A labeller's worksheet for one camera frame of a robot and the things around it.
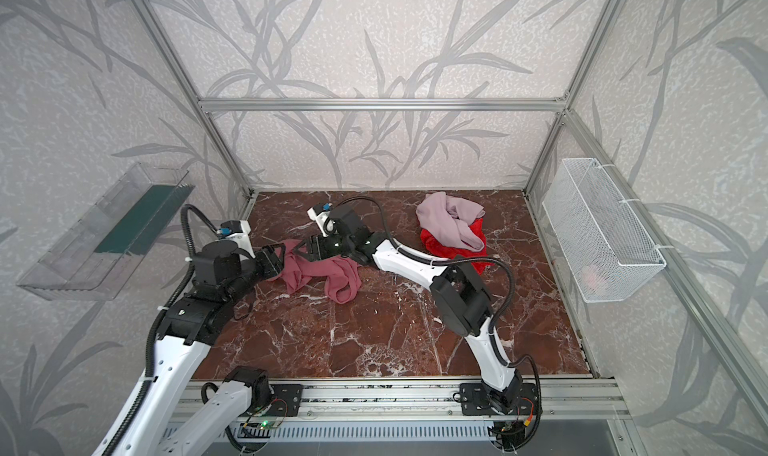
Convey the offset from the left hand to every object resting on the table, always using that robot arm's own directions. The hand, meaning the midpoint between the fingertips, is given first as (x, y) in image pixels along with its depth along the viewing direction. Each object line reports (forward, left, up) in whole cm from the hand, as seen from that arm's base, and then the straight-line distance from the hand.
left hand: (283, 239), depth 72 cm
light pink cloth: (+23, -45, -20) cm, 54 cm away
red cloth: (+13, -40, -24) cm, 49 cm away
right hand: (+6, -1, -8) cm, 10 cm away
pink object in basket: (-6, -76, -7) cm, 77 cm away
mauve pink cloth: (+3, -9, -26) cm, 28 cm away
